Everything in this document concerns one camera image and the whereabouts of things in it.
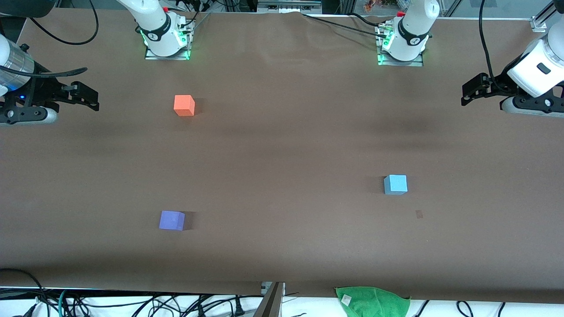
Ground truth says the orange foam block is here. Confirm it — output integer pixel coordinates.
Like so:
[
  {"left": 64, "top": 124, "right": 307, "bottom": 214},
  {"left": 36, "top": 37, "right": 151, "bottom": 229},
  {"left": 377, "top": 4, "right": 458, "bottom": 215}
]
[{"left": 174, "top": 95, "right": 196, "bottom": 117}]

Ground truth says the blue foam block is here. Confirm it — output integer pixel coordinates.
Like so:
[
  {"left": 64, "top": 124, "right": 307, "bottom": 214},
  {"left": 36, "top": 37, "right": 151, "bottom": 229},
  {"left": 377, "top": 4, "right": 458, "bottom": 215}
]
[{"left": 383, "top": 174, "right": 408, "bottom": 195}]

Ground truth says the thick black cable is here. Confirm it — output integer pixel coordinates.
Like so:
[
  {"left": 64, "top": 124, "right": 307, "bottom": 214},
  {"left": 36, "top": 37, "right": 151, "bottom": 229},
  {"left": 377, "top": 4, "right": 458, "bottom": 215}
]
[{"left": 0, "top": 268, "right": 50, "bottom": 317}]

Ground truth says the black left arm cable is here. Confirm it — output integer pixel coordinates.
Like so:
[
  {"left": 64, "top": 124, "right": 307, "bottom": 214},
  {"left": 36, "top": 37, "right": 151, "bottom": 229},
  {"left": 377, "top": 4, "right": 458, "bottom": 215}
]
[{"left": 479, "top": 0, "right": 501, "bottom": 91}]

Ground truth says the grey metal post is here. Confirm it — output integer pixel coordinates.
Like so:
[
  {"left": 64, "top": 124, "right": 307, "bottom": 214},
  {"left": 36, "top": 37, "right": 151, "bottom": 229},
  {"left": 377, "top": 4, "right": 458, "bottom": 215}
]
[{"left": 255, "top": 282, "right": 286, "bottom": 317}]

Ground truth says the purple foam block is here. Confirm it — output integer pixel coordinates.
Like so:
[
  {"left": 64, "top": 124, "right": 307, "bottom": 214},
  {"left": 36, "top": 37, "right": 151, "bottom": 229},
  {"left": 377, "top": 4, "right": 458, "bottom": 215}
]
[{"left": 159, "top": 210, "right": 186, "bottom": 231}]

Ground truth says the brown paper table cover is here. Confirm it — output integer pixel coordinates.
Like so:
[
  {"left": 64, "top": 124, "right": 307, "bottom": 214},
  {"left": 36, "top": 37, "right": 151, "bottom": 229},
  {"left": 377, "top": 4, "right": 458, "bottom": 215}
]
[{"left": 0, "top": 8, "right": 564, "bottom": 304}]

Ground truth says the grey metal box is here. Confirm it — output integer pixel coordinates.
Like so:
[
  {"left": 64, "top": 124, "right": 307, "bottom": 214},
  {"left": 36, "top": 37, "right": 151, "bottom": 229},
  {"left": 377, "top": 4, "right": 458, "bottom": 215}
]
[{"left": 257, "top": 0, "right": 323, "bottom": 14}]

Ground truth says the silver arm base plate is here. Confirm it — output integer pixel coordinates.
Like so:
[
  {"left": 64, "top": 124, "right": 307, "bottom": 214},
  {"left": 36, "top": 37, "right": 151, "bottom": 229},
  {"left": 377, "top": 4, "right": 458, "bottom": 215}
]
[
  {"left": 376, "top": 23, "right": 425, "bottom": 67},
  {"left": 144, "top": 18, "right": 192, "bottom": 61}
]

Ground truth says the black looping cable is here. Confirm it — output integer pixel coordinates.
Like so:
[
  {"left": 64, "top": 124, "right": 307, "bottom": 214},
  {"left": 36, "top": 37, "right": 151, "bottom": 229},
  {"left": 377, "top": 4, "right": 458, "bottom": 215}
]
[{"left": 27, "top": 0, "right": 98, "bottom": 46}]

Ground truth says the aluminium frame profile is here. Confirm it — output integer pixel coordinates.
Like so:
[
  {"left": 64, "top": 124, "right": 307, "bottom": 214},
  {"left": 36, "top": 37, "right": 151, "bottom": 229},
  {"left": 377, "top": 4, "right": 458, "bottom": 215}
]
[{"left": 531, "top": 0, "right": 564, "bottom": 33}]

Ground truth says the green cloth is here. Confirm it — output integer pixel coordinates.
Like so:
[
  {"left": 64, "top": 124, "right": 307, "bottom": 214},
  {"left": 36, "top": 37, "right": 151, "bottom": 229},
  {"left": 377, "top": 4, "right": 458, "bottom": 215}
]
[{"left": 335, "top": 286, "right": 412, "bottom": 317}]

